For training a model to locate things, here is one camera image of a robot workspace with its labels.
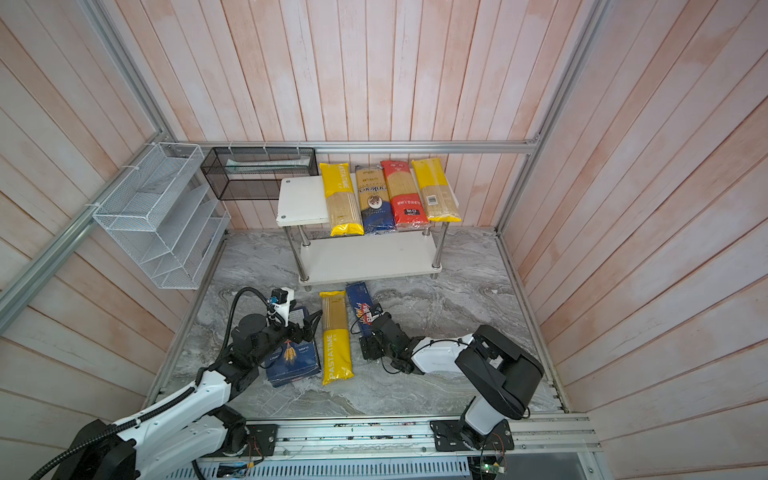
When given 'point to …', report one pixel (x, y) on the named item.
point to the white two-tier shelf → (302, 201)
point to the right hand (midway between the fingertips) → (372, 335)
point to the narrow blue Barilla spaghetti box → (361, 300)
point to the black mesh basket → (255, 173)
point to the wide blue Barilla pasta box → (295, 360)
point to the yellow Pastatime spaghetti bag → (337, 365)
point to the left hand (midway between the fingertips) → (309, 311)
